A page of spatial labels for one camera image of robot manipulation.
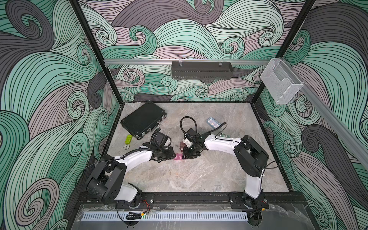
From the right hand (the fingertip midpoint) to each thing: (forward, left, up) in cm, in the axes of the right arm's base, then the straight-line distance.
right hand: (183, 159), depth 87 cm
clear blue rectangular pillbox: (+28, -23, +1) cm, 36 cm away
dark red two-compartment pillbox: (+9, 0, 0) cm, 9 cm away
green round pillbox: (+17, -29, 0) cm, 33 cm away
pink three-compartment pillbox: (+1, +3, +1) cm, 3 cm away
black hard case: (+25, +27, +8) cm, 38 cm away
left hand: (+2, +5, +3) cm, 6 cm away
